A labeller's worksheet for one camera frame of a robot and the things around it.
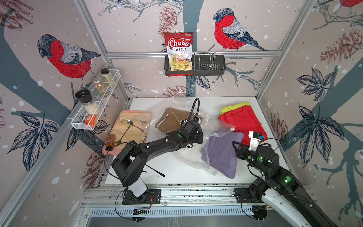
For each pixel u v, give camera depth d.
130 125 1.04
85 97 0.65
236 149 0.68
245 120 0.89
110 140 0.92
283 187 0.48
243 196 0.73
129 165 0.44
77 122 0.66
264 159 0.51
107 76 0.81
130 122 1.04
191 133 0.66
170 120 1.03
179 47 0.82
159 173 0.82
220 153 0.77
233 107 0.98
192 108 0.66
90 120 0.64
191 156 0.88
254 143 0.63
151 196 0.73
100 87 0.75
